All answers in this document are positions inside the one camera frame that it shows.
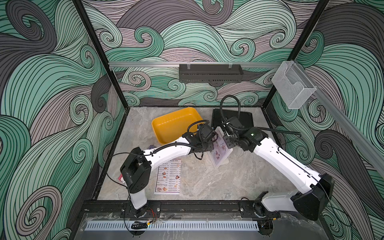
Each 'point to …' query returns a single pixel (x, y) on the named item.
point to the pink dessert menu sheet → (221, 149)
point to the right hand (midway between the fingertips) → (229, 137)
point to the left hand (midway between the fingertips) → (211, 143)
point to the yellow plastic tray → (173, 126)
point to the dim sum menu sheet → (168, 177)
